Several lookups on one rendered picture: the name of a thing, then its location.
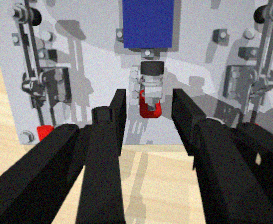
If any grey metal fixture plate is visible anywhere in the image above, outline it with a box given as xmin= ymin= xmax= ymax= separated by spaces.
xmin=0 ymin=0 xmax=268 ymax=145

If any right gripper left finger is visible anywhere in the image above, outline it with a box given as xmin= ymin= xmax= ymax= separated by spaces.
xmin=0 ymin=89 xmax=127 ymax=224

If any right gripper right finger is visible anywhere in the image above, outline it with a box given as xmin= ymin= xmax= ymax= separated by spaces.
xmin=171 ymin=88 xmax=273 ymax=224

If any blue flat plate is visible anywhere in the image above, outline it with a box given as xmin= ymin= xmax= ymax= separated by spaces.
xmin=122 ymin=0 xmax=174 ymax=48

